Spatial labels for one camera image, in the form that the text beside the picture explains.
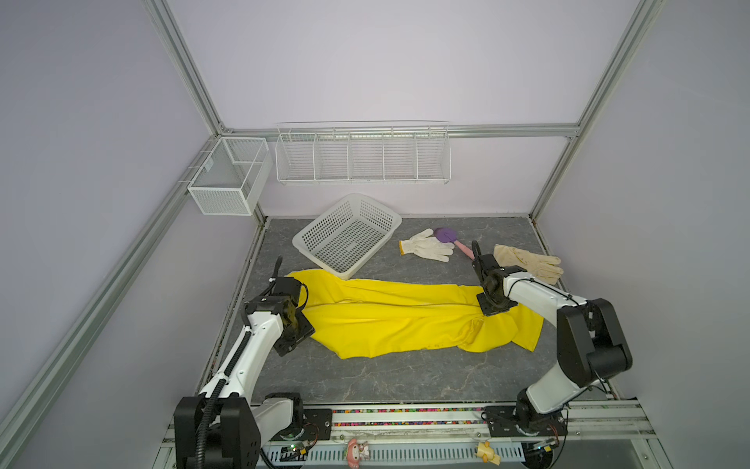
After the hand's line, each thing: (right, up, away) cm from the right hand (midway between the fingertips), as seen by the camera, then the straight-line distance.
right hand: (498, 303), depth 92 cm
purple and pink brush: (-11, +22, +21) cm, 32 cm away
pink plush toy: (-43, -30, -24) cm, 58 cm away
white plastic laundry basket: (-52, +22, +24) cm, 61 cm away
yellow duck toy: (-13, -30, -25) cm, 41 cm away
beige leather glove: (+22, +9, +13) cm, 27 cm away
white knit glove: (-21, +18, +20) cm, 34 cm away
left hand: (-59, -8, -11) cm, 61 cm away
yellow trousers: (-44, -5, -2) cm, 44 cm away
